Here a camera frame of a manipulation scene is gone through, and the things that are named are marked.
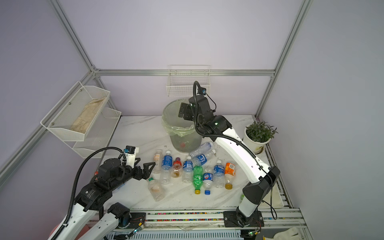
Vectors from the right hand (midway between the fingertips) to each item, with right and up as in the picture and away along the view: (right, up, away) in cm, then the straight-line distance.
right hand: (186, 106), depth 70 cm
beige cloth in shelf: (-54, -8, +5) cm, 55 cm away
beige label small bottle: (-19, -30, +20) cm, 41 cm away
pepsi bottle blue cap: (+11, -39, +13) cm, 43 cm away
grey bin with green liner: (-2, -14, +8) cm, 17 cm away
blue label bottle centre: (0, -35, +16) cm, 38 cm away
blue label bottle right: (+18, -37, +14) cm, 43 cm away
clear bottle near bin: (+8, -24, +31) cm, 40 cm away
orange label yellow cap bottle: (+25, -36, +18) cm, 47 cm away
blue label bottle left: (-14, -34, +19) cm, 41 cm away
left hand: (-20, -27, +1) cm, 33 cm away
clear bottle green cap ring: (-18, -46, +14) cm, 51 cm away
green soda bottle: (+5, -38, +12) cm, 40 cm away
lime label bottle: (+29, -47, +9) cm, 56 cm away
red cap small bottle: (-7, -34, +16) cm, 39 cm away
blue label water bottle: (+7, -30, +19) cm, 36 cm away
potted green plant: (+41, -14, +16) cm, 46 cm away
